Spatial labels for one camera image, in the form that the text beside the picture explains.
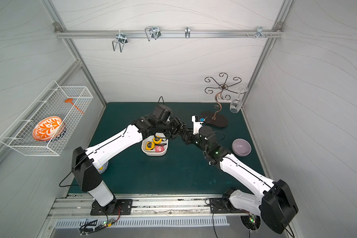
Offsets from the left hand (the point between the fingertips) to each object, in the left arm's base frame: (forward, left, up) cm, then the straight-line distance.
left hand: (187, 128), depth 74 cm
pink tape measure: (+1, +17, -24) cm, 29 cm away
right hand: (+2, +2, -2) cm, 3 cm away
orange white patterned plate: (-7, +62, +9) cm, 63 cm away
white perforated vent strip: (-38, +49, -26) cm, 68 cm away
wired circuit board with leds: (-40, +47, -27) cm, 67 cm away
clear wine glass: (+21, -31, -3) cm, 38 cm away
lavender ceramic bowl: (+2, -35, -23) cm, 42 cm away
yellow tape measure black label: (+3, +24, -22) cm, 33 cm away
